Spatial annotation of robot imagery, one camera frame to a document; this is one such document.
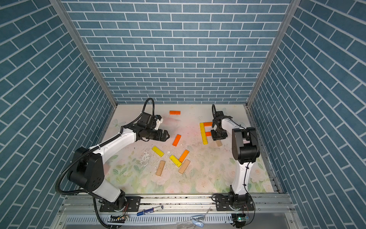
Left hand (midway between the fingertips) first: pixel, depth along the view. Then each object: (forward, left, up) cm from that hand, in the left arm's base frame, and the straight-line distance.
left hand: (167, 135), depth 88 cm
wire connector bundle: (-41, +22, -14) cm, 49 cm away
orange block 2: (+17, -29, -10) cm, 35 cm away
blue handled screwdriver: (-38, +6, -10) cm, 40 cm away
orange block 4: (+3, -5, -11) cm, 13 cm away
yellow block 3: (-6, +5, -12) cm, 14 cm away
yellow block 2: (+3, -25, -11) cm, 28 cm away
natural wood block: (+2, -35, -11) cm, 36 cm away
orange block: (+29, -3, -10) cm, 30 cm away
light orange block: (-8, -11, -11) cm, 18 cm away
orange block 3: (+8, -28, -10) cm, 31 cm away
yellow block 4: (-11, -6, -11) cm, 17 cm away
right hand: (+5, -35, -11) cm, 37 cm away
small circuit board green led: (-41, -40, -12) cm, 58 cm away
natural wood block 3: (-15, -11, -11) cm, 22 cm away
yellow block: (+14, -24, -10) cm, 29 cm away
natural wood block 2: (-16, +3, -11) cm, 20 cm away
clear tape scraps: (-42, -18, -9) cm, 47 cm away
